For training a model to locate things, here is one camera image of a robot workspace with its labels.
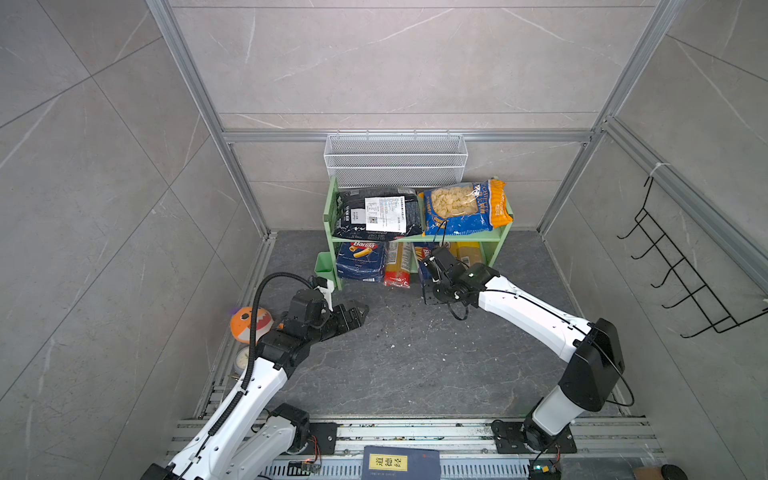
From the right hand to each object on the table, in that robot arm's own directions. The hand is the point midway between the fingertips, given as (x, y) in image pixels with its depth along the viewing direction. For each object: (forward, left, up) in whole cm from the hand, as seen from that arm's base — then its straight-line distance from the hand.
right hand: (429, 289), depth 84 cm
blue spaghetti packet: (+13, +1, +2) cm, 13 cm away
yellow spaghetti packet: (+16, -15, -1) cm, 22 cm away
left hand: (-8, +20, +5) cm, 22 cm away
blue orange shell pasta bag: (+16, -11, +16) cm, 25 cm away
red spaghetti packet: (+10, +9, 0) cm, 13 cm away
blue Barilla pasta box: (+9, +20, +2) cm, 22 cm away
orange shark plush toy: (-7, +55, -5) cm, 55 cm away
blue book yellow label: (-40, +10, -13) cm, 43 cm away
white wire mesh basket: (+43, +8, +15) cm, 46 cm away
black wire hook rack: (-19, -56, +16) cm, 61 cm away
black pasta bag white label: (+12, +14, +18) cm, 26 cm away
